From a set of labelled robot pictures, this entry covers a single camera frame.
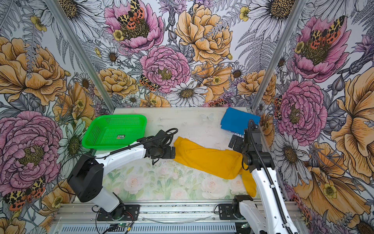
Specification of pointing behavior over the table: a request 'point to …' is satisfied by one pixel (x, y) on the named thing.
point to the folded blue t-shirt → (237, 120)
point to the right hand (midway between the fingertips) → (240, 146)
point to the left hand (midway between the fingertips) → (166, 157)
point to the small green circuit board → (122, 224)
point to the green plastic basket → (108, 131)
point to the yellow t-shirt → (223, 163)
